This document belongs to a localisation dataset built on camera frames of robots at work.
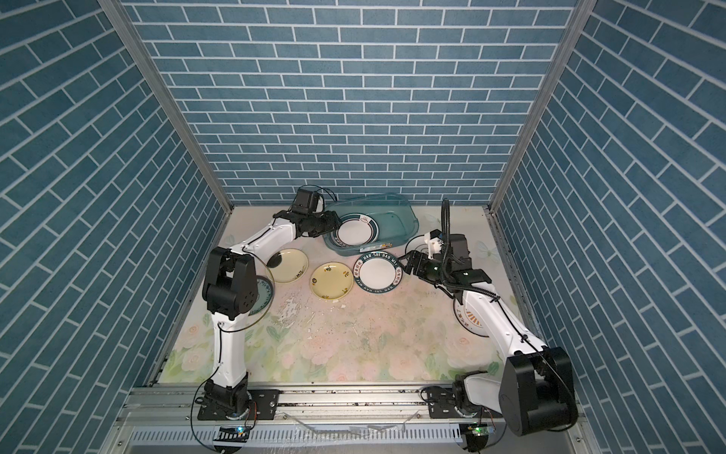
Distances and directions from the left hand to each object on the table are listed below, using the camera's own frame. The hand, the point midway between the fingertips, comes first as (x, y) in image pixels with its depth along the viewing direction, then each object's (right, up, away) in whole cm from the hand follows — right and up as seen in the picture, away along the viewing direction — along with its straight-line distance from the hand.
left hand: (343, 223), depth 100 cm
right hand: (+22, -12, -17) cm, 30 cm away
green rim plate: (+3, -2, +13) cm, 14 cm away
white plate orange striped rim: (+41, -31, -11) cm, 52 cm away
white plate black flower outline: (+28, -7, +8) cm, 30 cm away
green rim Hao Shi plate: (+12, -18, 0) cm, 21 cm away
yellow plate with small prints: (-4, -20, -3) cm, 21 cm away
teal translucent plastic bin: (+21, +2, +17) cm, 27 cm away
